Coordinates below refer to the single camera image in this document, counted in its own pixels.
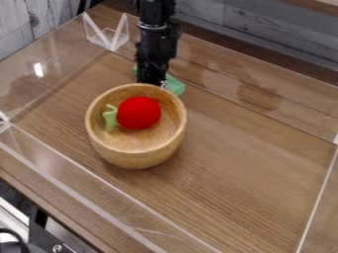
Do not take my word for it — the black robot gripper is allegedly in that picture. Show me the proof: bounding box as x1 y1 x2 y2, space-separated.
136 22 180 87

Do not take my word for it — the green foam block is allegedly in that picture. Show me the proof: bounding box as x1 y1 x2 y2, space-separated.
134 66 186 96

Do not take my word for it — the light wooden bowl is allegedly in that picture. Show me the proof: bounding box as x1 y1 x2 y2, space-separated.
84 83 187 169

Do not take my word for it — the red plush strawberry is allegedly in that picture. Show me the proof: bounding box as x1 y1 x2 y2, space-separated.
102 96 162 130

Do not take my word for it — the clear acrylic corner bracket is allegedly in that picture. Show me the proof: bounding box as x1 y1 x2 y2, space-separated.
82 13 132 52

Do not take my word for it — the black metal table frame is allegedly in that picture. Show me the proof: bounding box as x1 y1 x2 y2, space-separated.
28 209 76 253

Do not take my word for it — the black cable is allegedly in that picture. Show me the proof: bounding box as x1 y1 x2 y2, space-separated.
0 226 33 253

